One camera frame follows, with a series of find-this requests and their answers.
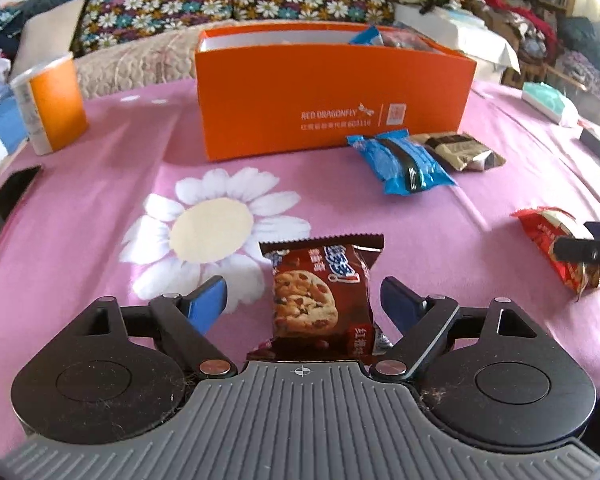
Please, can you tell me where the black smartphone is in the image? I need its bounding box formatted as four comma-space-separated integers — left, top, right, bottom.
0, 165, 43, 241

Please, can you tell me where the orange white cup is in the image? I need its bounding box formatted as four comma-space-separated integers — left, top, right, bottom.
9, 52, 88, 156

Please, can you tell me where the blue cookie pack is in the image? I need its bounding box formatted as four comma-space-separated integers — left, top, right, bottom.
347, 129, 456, 196

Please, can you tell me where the beige black snack bar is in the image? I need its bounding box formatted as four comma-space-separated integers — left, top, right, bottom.
411, 132, 506, 172

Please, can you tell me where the pink floral tablecloth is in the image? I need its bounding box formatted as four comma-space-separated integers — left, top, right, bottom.
0, 81, 600, 455

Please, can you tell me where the white covered side table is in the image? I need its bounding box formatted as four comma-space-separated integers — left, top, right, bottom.
394, 4, 520, 73

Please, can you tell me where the wicker chair with clothes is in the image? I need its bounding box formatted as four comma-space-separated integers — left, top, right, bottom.
463, 0, 586, 91

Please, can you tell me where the teal tissue pack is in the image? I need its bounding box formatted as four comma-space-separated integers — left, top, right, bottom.
521, 81, 580, 128

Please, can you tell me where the left floral cushion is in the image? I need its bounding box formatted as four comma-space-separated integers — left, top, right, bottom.
76, 0, 233, 54

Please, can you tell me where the red edged biscuit pack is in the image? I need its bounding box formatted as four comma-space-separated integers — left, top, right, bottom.
512, 206, 600, 297

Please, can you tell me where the chocolate chip cookie pack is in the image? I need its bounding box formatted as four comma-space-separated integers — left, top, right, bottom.
248, 234, 392, 364

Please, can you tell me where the sofa with quilted cover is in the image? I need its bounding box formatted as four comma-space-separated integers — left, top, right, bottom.
0, 0, 394, 99

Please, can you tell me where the orange cardboard box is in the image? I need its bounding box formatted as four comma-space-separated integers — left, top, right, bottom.
194, 22, 476, 162

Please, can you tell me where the beige pillow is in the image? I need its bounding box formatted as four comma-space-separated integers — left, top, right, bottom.
9, 0, 86, 79

